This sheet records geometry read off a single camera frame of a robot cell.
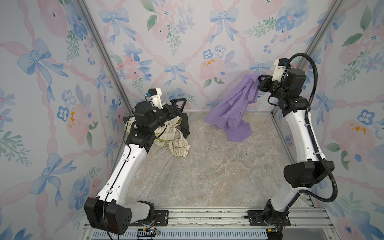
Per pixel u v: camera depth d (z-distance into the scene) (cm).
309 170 45
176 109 58
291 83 53
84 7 69
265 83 64
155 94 59
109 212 37
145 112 49
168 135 96
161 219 74
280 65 61
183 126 103
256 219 73
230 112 87
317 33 78
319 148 47
